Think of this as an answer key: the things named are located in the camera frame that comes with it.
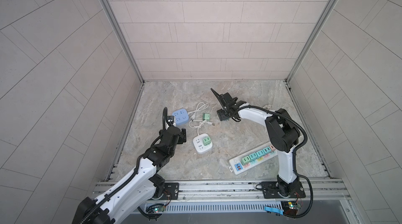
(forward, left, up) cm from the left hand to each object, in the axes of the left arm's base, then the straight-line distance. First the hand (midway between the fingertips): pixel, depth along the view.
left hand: (180, 126), depth 82 cm
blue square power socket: (+10, +1, -7) cm, 12 cm away
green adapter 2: (-16, -33, -2) cm, 37 cm away
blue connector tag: (-35, -43, -6) cm, 56 cm away
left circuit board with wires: (-35, +7, -6) cm, 36 cm away
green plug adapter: (+11, -14, -8) cm, 20 cm away
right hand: (+14, -24, -9) cm, 29 cm away
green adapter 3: (-11, -44, -2) cm, 46 cm away
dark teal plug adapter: (-15, -37, -3) cm, 40 cm away
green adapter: (-7, -14, -3) cm, 16 cm away
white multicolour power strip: (-18, -29, -7) cm, 35 cm away
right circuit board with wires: (-34, -51, -9) cm, 62 cm away
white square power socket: (-7, -10, -7) cm, 14 cm away
